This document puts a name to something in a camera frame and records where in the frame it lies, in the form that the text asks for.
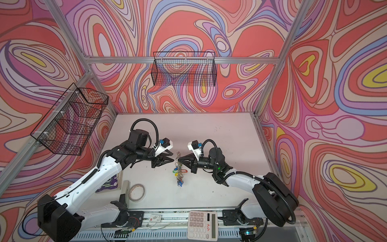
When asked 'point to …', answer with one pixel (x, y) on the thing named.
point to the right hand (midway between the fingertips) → (180, 164)
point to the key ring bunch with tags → (179, 170)
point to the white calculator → (202, 225)
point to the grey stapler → (125, 189)
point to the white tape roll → (137, 192)
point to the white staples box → (155, 218)
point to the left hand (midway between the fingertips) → (173, 157)
